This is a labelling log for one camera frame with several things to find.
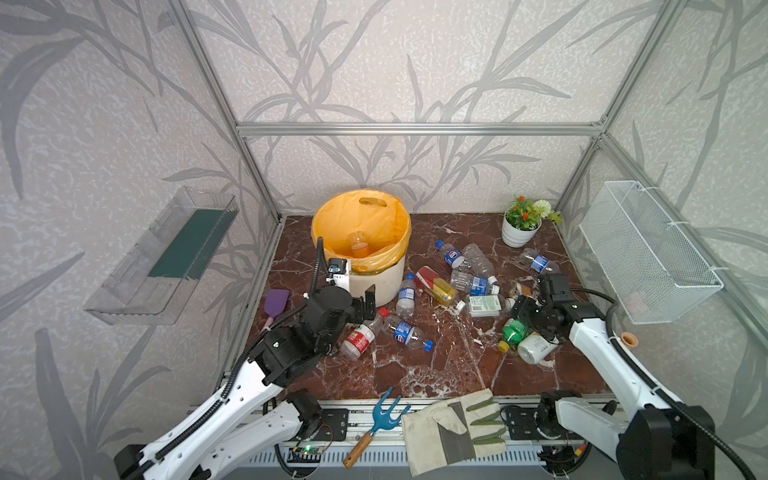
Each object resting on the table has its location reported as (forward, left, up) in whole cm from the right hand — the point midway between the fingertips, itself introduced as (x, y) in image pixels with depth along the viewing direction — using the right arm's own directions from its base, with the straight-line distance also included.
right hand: (521, 305), depth 86 cm
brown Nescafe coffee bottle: (+7, -4, -3) cm, 9 cm away
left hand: (-2, +44, +19) cm, 48 cm away
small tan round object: (-11, -24, +3) cm, 27 cm away
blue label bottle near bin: (+2, +34, -5) cm, 34 cm away
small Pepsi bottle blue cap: (+21, +17, -4) cm, 27 cm away
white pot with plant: (+30, -7, +5) cm, 31 cm away
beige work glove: (-30, +22, -7) cm, 38 cm away
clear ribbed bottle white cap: (+19, +9, -5) cm, 22 cm away
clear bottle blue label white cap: (+9, +11, -3) cm, 15 cm away
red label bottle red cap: (-9, +46, -3) cm, 47 cm away
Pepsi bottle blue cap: (-7, +33, -4) cm, 34 cm away
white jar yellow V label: (-11, -1, -3) cm, 12 cm away
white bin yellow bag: (+24, +45, +6) cm, 51 cm away
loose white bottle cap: (+3, +16, -5) cm, 17 cm away
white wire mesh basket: (-5, -21, +24) cm, 32 cm away
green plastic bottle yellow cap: (-6, +3, -4) cm, 8 cm away
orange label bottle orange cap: (+20, +49, +2) cm, 53 cm away
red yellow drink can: (+9, +26, -2) cm, 28 cm away
